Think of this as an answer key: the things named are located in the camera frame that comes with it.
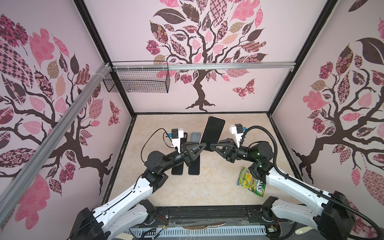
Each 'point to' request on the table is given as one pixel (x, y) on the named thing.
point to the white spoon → (303, 230)
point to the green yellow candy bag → (246, 180)
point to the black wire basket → (139, 81)
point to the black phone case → (184, 139)
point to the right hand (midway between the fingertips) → (212, 147)
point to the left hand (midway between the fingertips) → (206, 147)
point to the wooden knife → (203, 227)
